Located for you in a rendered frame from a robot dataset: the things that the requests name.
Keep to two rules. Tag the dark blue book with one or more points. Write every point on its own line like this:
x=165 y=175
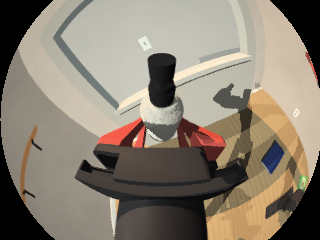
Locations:
x=272 y=158

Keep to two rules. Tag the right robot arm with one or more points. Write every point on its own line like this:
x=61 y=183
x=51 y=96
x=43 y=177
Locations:
x=290 y=202

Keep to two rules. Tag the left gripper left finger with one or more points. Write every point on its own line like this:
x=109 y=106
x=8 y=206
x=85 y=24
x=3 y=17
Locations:
x=125 y=135

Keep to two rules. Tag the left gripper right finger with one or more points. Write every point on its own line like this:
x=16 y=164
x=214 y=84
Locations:
x=212 y=143

